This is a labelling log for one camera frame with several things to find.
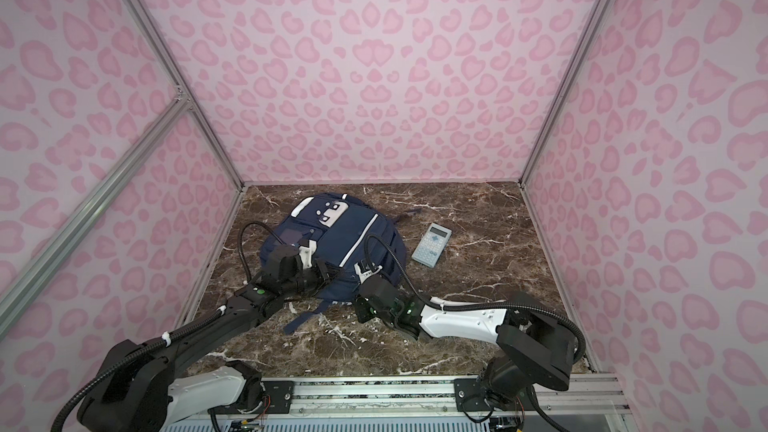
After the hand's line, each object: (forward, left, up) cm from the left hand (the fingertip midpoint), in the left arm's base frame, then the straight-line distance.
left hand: (346, 265), depth 81 cm
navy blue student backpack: (+14, +2, -4) cm, 14 cm away
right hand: (-7, -2, -5) cm, 8 cm away
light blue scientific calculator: (+14, -26, -13) cm, 32 cm away
